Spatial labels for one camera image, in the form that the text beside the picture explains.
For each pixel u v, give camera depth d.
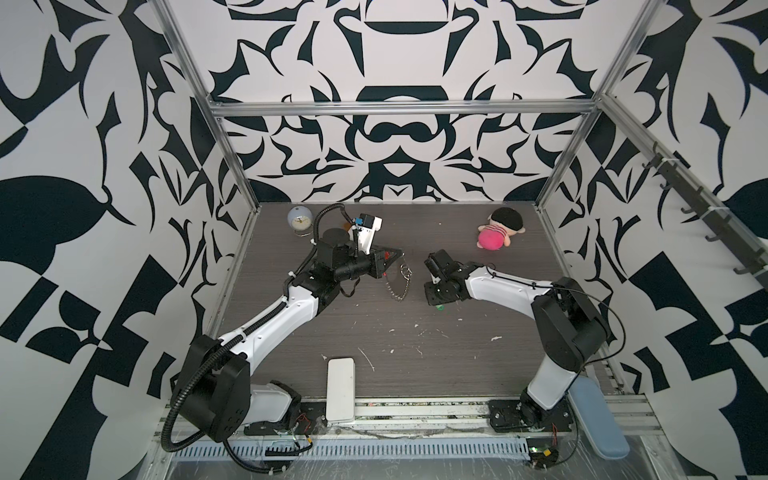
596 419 0.73
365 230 0.69
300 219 1.07
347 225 0.68
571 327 0.47
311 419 0.74
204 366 0.41
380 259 0.67
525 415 0.67
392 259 0.75
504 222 1.06
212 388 0.41
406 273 0.77
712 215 0.58
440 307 0.94
